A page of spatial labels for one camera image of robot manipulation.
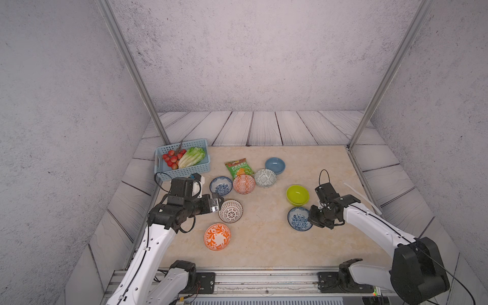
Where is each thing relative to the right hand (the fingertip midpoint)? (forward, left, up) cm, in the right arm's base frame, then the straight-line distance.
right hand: (311, 220), depth 84 cm
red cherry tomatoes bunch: (+36, +72, 0) cm, 81 cm away
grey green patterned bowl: (+26, +19, -4) cm, 32 cm away
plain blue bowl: (+35, +13, -3) cm, 37 cm away
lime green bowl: (+15, +3, -5) cm, 16 cm away
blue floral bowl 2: (+2, +5, -4) cm, 7 cm away
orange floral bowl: (-6, +41, -4) cm, 42 cm away
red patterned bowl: (+21, +31, -3) cm, 37 cm away
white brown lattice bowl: (+6, +36, -3) cm, 37 cm away
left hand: (+1, +39, +15) cm, 42 cm away
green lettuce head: (+36, +59, +3) cm, 70 cm away
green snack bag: (+31, +34, -2) cm, 46 cm away
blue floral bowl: (+21, +43, -3) cm, 48 cm away
